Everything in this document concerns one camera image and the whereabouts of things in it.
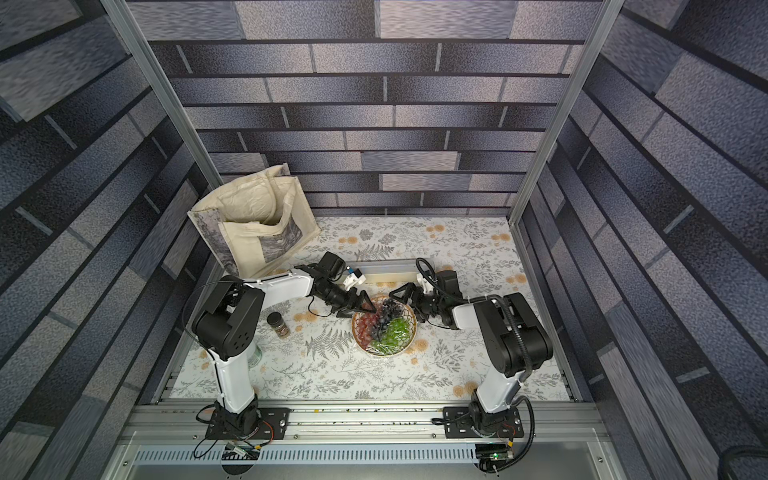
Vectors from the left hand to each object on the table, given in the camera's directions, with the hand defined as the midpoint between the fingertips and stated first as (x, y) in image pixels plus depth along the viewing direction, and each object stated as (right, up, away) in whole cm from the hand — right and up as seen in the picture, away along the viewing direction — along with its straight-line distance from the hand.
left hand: (369, 312), depth 88 cm
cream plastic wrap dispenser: (+5, +11, +15) cm, 19 cm away
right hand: (+7, +3, +4) cm, 9 cm away
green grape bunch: (+9, -6, -3) cm, 11 cm away
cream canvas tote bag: (-31, +27, -5) cm, 41 cm away
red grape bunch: (-1, -3, -1) cm, 4 cm away
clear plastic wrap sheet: (+6, -6, -1) cm, 8 cm away
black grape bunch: (+6, 0, +2) cm, 6 cm away
